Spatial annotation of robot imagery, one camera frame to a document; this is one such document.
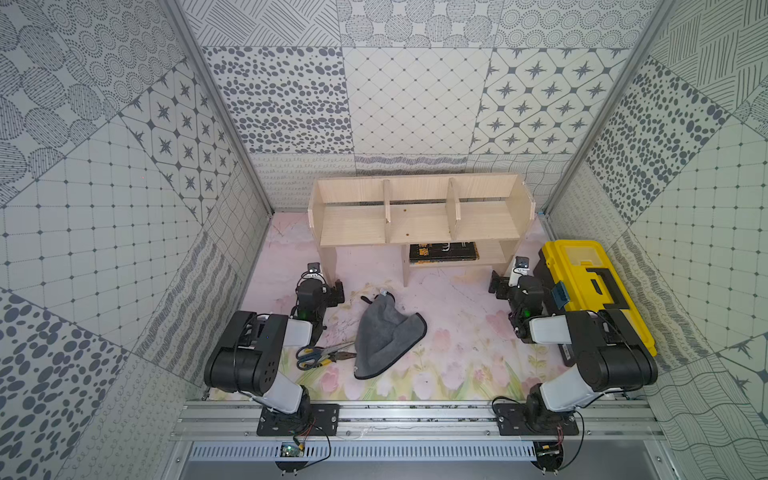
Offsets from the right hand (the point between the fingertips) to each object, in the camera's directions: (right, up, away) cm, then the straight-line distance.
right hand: (510, 275), depth 95 cm
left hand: (-61, -1, -1) cm, 61 cm away
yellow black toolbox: (+14, +2, -13) cm, 19 cm away
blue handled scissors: (-61, -22, -12) cm, 66 cm away
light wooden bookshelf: (-36, +21, -8) cm, 42 cm away
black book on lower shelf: (-23, +8, -5) cm, 24 cm away
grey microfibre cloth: (-41, -16, -8) cm, 44 cm away
